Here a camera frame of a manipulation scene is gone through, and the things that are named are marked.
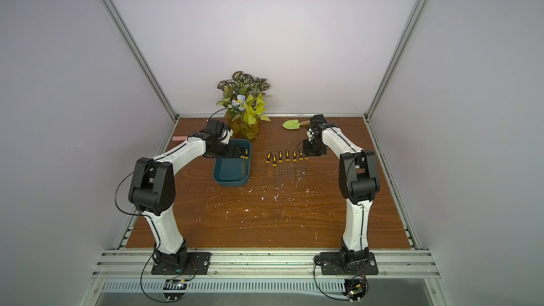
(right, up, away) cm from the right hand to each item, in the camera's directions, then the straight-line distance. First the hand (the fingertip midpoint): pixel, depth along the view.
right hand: (311, 148), depth 98 cm
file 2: (-31, -5, +2) cm, 32 cm away
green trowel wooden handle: (-6, +12, +19) cm, 24 cm away
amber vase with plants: (-31, +20, -7) cm, 37 cm away
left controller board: (-52, -46, -26) cm, 74 cm away
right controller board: (+11, -46, -29) cm, 55 cm away
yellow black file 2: (-14, -6, +2) cm, 16 cm away
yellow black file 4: (-8, -6, +2) cm, 10 cm away
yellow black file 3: (-11, -6, +2) cm, 12 cm away
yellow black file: (-18, -8, +2) cm, 19 cm away
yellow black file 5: (-4, -6, +2) cm, 8 cm away
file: (-2, -5, +2) cm, 6 cm away
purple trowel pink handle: (-69, +4, +13) cm, 70 cm away
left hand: (-35, -1, -2) cm, 35 cm away
